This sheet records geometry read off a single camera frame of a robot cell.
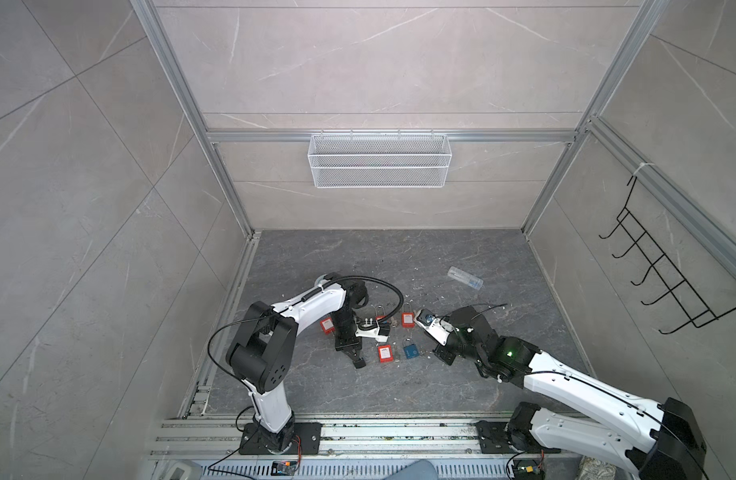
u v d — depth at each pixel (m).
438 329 0.66
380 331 0.75
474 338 0.57
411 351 0.88
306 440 0.73
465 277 1.05
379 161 1.01
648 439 0.40
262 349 0.47
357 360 0.82
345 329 0.74
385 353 0.86
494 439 0.73
